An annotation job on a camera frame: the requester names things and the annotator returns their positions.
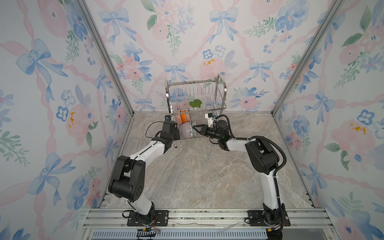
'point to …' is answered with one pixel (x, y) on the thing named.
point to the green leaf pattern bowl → (191, 133)
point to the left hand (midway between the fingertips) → (175, 129)
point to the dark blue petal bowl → (196, 133)
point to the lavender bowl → (185, 132)
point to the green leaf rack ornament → (195, 103)
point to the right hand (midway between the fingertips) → (192, 126)
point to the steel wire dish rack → (187, 99)
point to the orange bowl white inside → (183, 116)
